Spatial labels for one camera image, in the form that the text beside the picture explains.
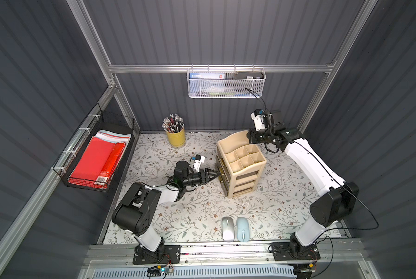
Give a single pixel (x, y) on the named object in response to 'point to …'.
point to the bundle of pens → (173, 124)
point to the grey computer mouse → (228, 226)
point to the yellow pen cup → (177, 140)
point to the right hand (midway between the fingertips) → (248, 134)
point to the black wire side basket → (108, 126)
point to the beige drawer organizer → (240, 164)
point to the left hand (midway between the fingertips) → (219, 177)
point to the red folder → (97, 164)
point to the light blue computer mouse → (243, 229)
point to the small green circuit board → (157, 271)
